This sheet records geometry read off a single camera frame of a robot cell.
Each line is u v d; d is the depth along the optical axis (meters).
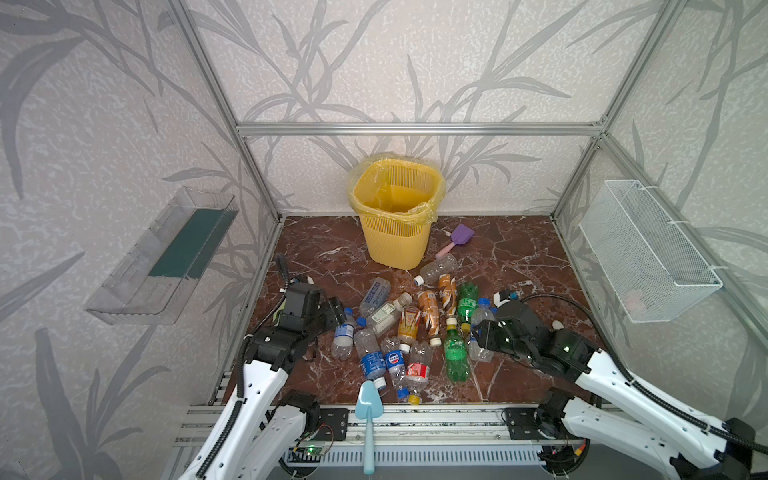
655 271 0.63
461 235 1.15
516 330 0.57
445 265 1.00
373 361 0.79
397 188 1.04
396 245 0.92
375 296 0.91
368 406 0.77
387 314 0.87
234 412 0.42
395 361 0.79
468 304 0.89
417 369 0.77
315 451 0.70
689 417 0.42
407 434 0.73
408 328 0.85
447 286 0.94
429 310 0.89
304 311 0.56
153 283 0.63
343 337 0.85
